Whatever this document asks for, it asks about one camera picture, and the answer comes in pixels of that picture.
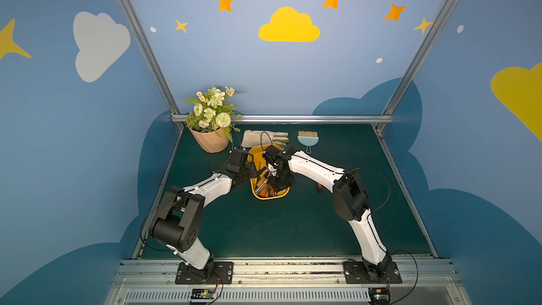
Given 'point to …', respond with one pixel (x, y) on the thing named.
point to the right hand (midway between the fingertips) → (280, 186)
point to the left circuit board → (199, 295)
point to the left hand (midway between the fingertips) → (254, 165)
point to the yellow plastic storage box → (260, 183)
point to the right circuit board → (379, 296)
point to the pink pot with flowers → (211, 116)
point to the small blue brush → (308, 139)
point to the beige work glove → (253, 138)
